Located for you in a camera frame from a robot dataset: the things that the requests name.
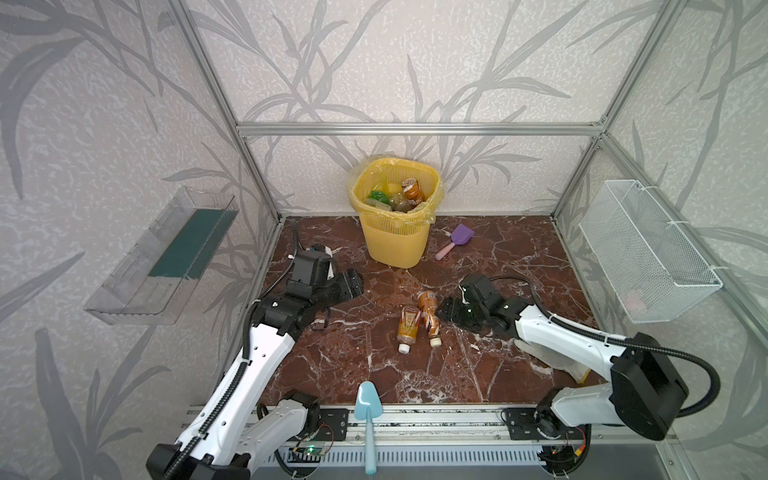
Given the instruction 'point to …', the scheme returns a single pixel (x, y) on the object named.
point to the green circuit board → (305, 454)
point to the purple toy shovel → (461, 235)
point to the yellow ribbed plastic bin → (395, 239)
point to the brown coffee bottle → (427, 304)
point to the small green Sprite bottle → (381, 196)
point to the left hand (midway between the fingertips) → (357, 272)
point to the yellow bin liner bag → (374, 172)
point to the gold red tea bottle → (407, 328)
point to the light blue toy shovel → (368, 407)
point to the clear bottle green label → (377, 204)
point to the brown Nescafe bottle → (413, 191)
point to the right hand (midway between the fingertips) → (442, 307)
